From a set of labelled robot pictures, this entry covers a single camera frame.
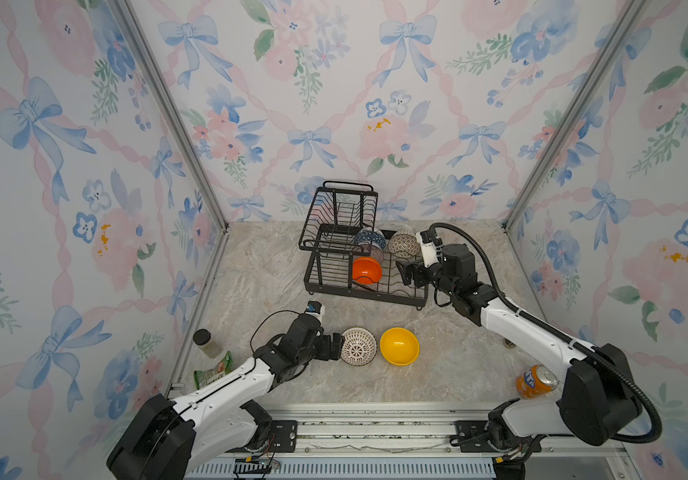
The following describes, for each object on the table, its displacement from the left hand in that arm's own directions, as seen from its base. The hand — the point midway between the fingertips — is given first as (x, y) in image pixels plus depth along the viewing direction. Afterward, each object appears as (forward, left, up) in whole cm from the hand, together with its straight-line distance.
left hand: (332, 335), depth 84 cm
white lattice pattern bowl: (-1, -8, -5) cm, 9 cm away
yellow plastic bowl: (-2, -19, -2) cm, 20 cm away
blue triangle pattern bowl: (+39, -12, -1) cm, 41 cm away
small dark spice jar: (-4, +33, -1) cm, 33 cm away
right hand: (+17, -22, +15) cm, 32 cm away
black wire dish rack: (+19, -4, +14) cm, 23 cm away
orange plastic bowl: (+24, -10, -1) cm, 26 cm away
